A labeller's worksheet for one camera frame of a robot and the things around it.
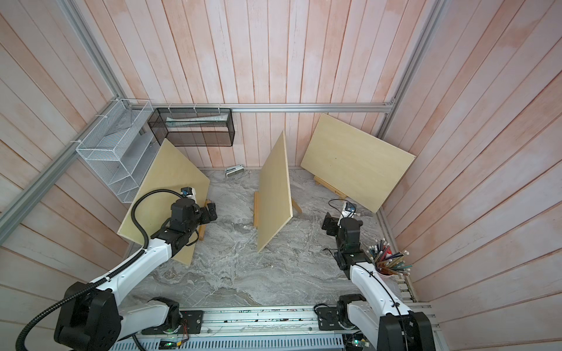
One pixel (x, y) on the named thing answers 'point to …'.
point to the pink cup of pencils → (386, 262)
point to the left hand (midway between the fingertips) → (205, 208)
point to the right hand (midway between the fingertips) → (338, 213)
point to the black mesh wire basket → (193, 126)
